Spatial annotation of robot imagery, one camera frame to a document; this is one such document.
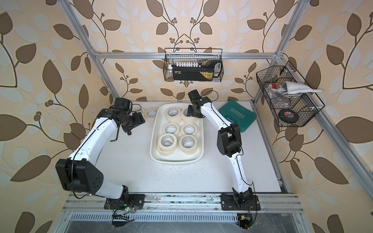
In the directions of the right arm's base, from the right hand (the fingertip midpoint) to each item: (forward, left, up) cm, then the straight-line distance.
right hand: (192, 113), depth 99 cm
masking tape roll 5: (-6, +3, -9) cm, 12 cm away
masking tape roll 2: (+7, +15, -8) cm, 18 cm away
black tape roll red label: (-20, -48, +19) cm, 55 cm away
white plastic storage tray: (-25, +11, -14) cm, 31 cm away
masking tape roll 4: (-4, +16, -10) cm, 19 cm away
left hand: (-13, +30, +10) cm, 34 cm away
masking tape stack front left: (-17, +18, -10) cm, 26 cm away
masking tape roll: (+10, +33, -9) cm, 36 cm away
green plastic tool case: (+5, -33, -7) cm, 34 cm away
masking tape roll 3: (0, +4, -5) cm, 7 cm away
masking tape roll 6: (-18, +4, -11) cm, 21 cm away
